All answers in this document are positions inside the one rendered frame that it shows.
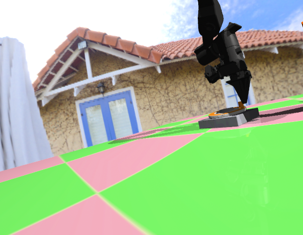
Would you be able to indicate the orange round plate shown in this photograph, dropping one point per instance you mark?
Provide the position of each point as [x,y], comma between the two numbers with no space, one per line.
[236,110]

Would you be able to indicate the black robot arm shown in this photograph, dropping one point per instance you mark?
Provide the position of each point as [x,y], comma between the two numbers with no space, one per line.
[210,19]

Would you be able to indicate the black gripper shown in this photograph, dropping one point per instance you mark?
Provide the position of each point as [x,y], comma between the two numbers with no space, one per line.
[235,66]

